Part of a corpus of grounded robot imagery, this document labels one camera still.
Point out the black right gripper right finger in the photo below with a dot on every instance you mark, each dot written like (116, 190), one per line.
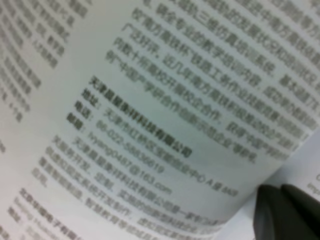
(307, 206)

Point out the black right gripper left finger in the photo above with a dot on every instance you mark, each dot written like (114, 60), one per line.
(275, 217)

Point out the white HEEC catalogue book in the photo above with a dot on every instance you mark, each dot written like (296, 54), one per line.
(149, 119)

